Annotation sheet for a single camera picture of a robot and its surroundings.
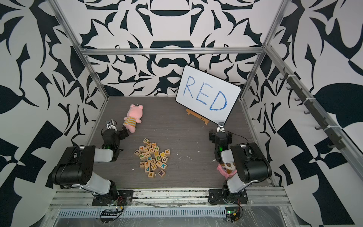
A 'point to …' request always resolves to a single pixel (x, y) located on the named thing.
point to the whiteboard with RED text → (209, 95)
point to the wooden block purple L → (137, 152)
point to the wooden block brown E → (151, 174)
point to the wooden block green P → (142, 156)
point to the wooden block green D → (158, 158)
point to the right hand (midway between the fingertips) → (221, 128)
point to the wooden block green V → (145, 140)
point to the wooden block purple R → (161, 173)
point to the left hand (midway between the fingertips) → (114, 126)
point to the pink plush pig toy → (134, 114)
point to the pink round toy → (228, 170)
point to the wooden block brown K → (167, 152)
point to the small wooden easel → (197, 116)
